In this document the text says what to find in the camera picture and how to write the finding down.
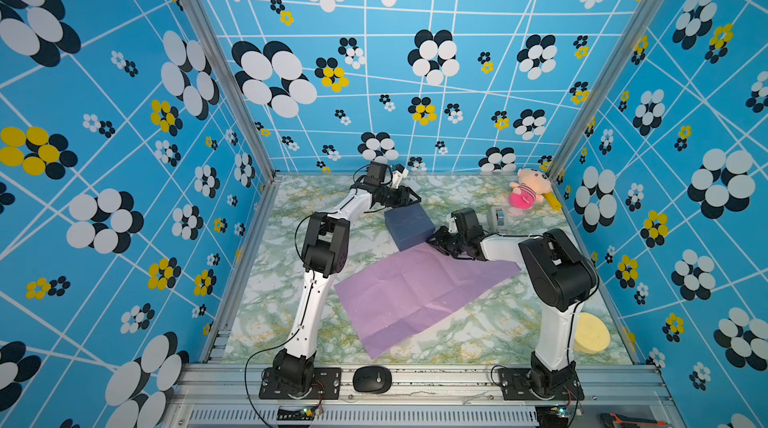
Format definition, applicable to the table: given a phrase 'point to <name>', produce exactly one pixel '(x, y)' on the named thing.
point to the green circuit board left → (286, 414)
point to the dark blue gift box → (409, 225)
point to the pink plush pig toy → (532, 185)
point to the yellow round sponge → (591, 335)
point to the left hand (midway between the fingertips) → (418, 199)
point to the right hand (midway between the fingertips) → (429, 241)
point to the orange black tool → (609, 418)
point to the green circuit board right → (552, 415)
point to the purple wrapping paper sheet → (391, 296)
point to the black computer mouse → (372, 379)
